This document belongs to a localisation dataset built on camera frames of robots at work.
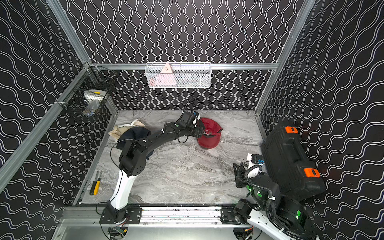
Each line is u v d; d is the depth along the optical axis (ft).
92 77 3.05
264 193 1.43
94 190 2.68
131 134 2.98
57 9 2.29
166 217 2.49
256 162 1.70
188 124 2.51
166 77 2.96
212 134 3.38
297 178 2.10
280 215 1.42
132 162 1.83
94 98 2.68
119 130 3.01
